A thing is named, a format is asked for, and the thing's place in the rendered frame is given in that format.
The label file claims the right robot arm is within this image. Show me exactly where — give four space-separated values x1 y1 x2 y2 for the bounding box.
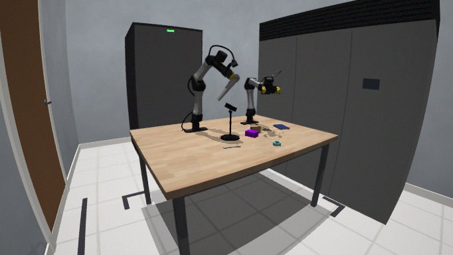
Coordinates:
184 50 238 133

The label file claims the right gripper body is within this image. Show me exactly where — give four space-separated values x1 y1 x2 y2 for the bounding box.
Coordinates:
219 65 233 79

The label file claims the purple flat box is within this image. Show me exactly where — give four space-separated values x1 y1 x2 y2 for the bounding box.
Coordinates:
245 129 258 138

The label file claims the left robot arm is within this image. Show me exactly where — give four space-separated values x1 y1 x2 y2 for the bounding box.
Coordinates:
241 77 274 125

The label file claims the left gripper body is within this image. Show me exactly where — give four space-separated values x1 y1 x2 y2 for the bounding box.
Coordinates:
261 86 280 94

